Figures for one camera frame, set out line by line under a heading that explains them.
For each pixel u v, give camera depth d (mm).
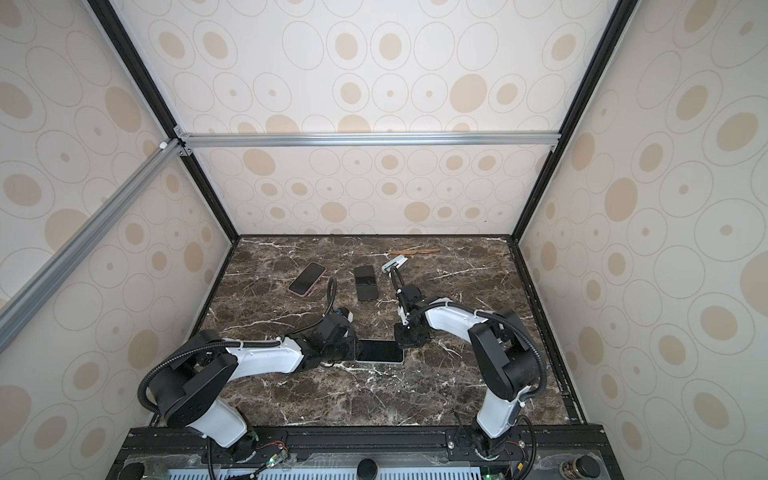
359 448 744
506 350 491
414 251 1164
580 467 633
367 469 641
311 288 1037
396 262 1091
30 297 527
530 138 900
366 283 1060
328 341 702
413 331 776
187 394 437
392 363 873
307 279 1066
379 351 919
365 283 1060
